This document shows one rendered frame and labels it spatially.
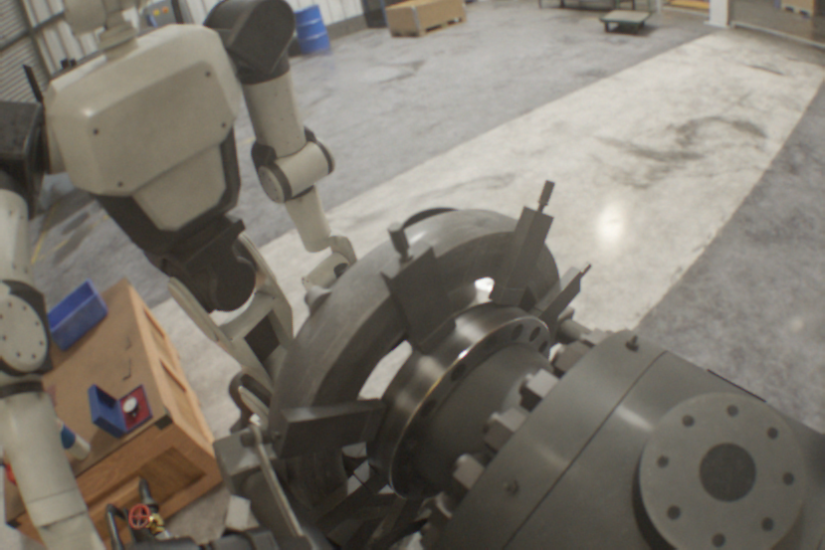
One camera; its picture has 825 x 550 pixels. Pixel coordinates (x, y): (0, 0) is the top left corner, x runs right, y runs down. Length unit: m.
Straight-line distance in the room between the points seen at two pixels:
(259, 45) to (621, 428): 0.72
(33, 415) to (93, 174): 0.29
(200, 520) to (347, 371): 1.24
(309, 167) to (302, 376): 0.36
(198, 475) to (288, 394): 1.07
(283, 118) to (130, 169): 0.29
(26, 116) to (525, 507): 0.78
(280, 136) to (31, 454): 0.60
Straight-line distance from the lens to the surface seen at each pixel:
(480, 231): 0.74
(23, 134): 0.62
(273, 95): 0.74
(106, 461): 1.54
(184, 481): 1.72
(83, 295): 2.20
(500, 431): 0.59
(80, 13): 0.61
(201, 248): 0.73
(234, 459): 0.74
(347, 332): 0.63
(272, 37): 0.71
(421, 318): 0.67
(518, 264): 0.81
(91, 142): 0.58
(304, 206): 0.84
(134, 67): 0.60
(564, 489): 0.55
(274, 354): 0.99
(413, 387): 0.72
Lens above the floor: 1.39
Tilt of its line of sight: 36 degrees down
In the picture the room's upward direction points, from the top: 14 degrees counter-clockwise
